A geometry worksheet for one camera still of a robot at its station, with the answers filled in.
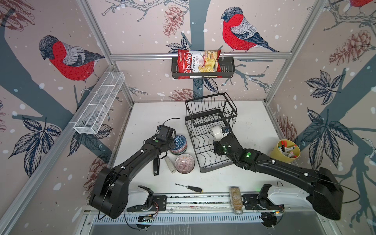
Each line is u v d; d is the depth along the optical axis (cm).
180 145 90
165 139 67
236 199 71
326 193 40
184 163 85
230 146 59
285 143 81
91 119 71
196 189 78
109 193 41
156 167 83
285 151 83
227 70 93
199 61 88
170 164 84
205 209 73
